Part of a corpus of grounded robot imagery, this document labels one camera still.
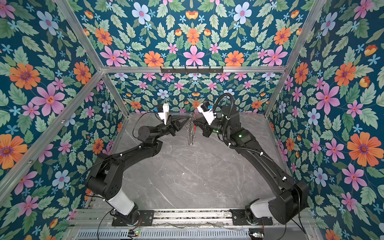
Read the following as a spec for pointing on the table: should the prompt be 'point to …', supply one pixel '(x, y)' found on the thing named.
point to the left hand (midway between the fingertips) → (188, 117)
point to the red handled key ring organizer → (191, 129)
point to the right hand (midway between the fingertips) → (196, 118)
